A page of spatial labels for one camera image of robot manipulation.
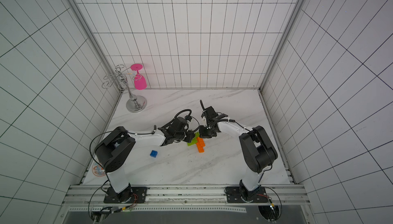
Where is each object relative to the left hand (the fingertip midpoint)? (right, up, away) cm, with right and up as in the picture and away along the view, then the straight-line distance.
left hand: (192, 137), depth 91 cm
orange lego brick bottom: (+5, -6, -4) cm, 9 cm away
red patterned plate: (-50, -14, -12) cm, 53 cm away
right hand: (+5, +3, +1) cm, 6 cm away
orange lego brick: (+5, -2, -1) cm, 5 cm away
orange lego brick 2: (+6, -4, -3) cm, 7 cm away
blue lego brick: (-22, -8, -6) cm, 24 cm away
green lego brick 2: (+3, +2, -1) cm, 3 cm away
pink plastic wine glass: (-37, +35, +12) cm, 53 cm away
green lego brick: (+1, -1, -1) cm, 2 cm away
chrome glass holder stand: (-44, +20, +19) cm, 52 cm away
